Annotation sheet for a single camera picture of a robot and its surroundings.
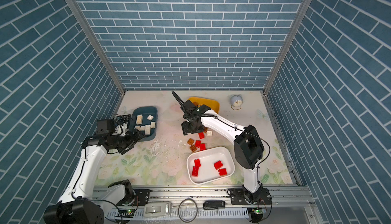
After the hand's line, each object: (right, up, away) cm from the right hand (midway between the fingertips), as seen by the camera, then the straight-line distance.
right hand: (188, 131), depth 86 cm
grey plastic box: (-13, -32, -17) cm, 39 cm away
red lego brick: (+4, -21, -5) cm, 21 cm away
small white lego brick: (-28, +6, +18) cm, 34 cm away
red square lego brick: (+7, -5, +11) cm, 14 cm away
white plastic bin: (+12, -19, -1) cm, 22 cm away
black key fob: (+12, -31, -17) cm, 37 cm away
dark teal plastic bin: (-32, +5, +17) cm, 36 cm away
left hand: (-23, -3, -7) cm, 24 cm away
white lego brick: (-25, +2, +14) cm, 28 cm away
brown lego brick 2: (+2, -11, +4) cm, 11 cm away
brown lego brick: (+1, -8, +7) cm, 11 cm away
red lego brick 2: (+5, -18, -1) cm, 18 cm away
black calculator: (-45, +5, +16) cm, 49 cm away
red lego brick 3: (+17, -18, -3) cm, 25 cm away
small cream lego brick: (+12, -3, +11) cm, 17 cm away
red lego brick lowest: (+8, -10, +6) cm, 14 cm away
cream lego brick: (-27, -1, +10) cm, 29 cm away
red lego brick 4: (+5, -9, +6) cm, 12 cm away
